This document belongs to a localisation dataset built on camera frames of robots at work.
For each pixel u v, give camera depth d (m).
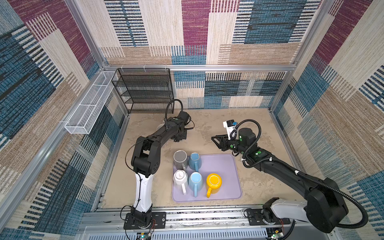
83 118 0.71
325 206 0.40
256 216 0.73
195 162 0.84
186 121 0.85
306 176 0.46
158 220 0.73
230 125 0.70
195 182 0.76
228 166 0.91
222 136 0.71
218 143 0.74
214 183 0.76
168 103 0.85
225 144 0.70
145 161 0.55
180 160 0.81
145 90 1.09
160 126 0.67
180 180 0.76
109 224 0.76
